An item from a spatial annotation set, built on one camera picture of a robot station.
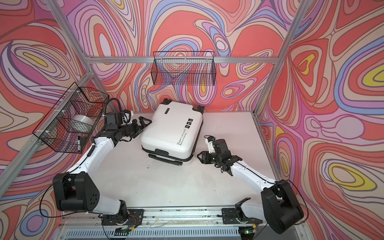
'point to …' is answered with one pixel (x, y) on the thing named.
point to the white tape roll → (81, 123)
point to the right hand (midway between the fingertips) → (201, 159)
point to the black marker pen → (79, 145)
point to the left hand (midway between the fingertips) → (148, 124)
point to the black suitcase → (171, 134)
